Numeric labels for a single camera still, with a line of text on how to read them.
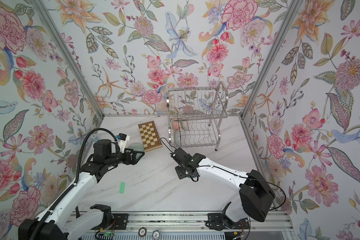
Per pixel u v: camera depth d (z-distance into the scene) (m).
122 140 0.70
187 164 0.61
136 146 0.97
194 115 1.30
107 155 0.64
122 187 0.84
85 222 0.54
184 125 1.00
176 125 0.98
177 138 0.95
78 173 0.51
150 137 1.04
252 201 0.41
